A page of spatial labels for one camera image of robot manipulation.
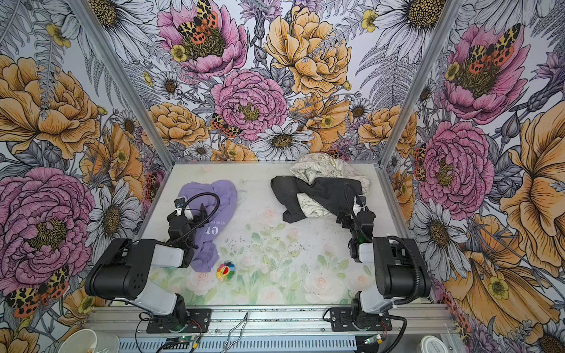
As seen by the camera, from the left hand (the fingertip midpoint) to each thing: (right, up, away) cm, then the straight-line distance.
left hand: (192, 211), depth 93 cm
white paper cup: (-23, -37, -23) cm, 50 cm away
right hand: (+67, -1, +2) cm, 67 cm away
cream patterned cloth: (+52, +19, +5) cm, 55 cm away
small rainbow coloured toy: (+17, -21, -10) cm, 29 cm away
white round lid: (+82, -35, -28) cm, 93 cm away
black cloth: (+60, +7, +4) cm, 61 cm away
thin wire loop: (+26, -32, -19) cm, 46 cm away
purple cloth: (+17, +7, -17) cm, 25 cm away
